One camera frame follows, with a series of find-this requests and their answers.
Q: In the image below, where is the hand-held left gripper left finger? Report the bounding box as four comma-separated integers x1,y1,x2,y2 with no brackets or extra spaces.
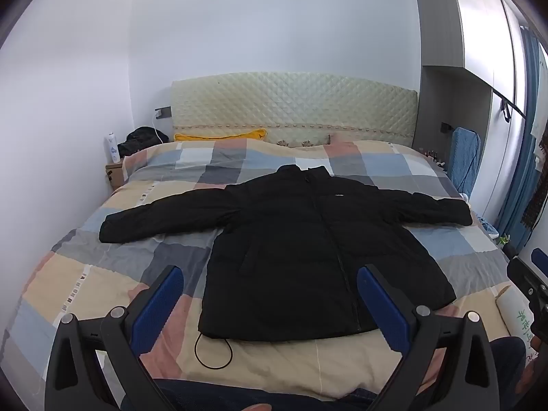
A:
45,264,186,411

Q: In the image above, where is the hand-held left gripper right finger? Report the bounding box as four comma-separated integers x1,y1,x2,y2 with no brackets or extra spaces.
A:
357,264,501,411

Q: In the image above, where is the black puffer jacket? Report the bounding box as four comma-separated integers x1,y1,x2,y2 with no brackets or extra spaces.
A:
99,164,473,370

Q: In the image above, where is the person's right forearm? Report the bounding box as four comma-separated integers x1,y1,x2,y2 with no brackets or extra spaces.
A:
488,337,528,397

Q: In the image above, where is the white pillow with green print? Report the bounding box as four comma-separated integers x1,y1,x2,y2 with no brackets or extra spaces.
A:
497,285,542,366

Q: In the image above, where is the dark patterned hanging garment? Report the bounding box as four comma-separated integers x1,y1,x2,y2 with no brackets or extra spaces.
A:
520,180,548,228

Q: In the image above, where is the bed with checkered duvet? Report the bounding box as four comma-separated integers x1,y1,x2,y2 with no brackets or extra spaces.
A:
0,139,521,401

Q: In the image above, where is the blue curtain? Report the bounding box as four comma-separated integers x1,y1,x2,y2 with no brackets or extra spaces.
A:
497,26,548,249

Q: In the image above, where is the person's leg in jeans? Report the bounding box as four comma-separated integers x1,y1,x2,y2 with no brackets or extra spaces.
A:
120,379,377,411

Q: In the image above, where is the blue covered chair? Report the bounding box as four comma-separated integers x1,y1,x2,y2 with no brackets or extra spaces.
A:
445,127,482,202

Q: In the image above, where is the cardboard box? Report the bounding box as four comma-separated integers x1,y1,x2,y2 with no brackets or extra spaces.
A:
105,160,126,191

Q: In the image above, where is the white bottle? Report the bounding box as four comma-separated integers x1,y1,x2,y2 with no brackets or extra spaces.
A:
105,132,121,164

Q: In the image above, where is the black bag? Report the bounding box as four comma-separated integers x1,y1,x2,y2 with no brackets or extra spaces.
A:
117,127,171,159

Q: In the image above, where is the yellow cloth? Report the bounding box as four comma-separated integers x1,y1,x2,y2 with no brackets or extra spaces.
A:
173,128,268,143

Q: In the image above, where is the cream quilted headboard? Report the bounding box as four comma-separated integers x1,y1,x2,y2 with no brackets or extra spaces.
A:
170,72,419,148

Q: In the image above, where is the grey white wardrobe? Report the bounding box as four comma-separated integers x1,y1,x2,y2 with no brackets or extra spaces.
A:
409,0,532,223

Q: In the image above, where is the white charger cable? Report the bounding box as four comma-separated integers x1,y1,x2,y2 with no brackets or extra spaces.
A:
153,111,170,143

